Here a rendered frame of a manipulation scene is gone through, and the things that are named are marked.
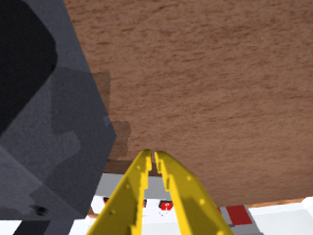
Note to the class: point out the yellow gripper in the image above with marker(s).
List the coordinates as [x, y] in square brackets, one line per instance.
[195, 211]

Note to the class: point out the white power strip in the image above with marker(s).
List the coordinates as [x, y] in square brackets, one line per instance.
[157, 202]

